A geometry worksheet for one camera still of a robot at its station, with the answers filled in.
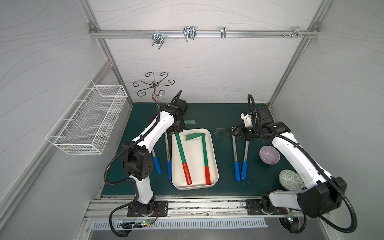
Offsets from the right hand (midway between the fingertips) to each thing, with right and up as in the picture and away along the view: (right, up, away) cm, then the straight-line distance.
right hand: (234, 132), depth 78 cm
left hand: (-31, 0, +6) cm, 31 cm away
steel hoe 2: (-38, -16, +12) cm, 43 cm away
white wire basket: (-72, +4, -9) cm, 73 cm away
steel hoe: (+3, -21, +8) cm, 23 cm away
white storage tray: (-23, -14, +16) cm, 31 cm away
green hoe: (-25, -20, -5) cm, 32 cm away
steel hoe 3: (-44, -20, +10) cm, 50 cm away
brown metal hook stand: (-46, +27, +10) cm, 54 cm away
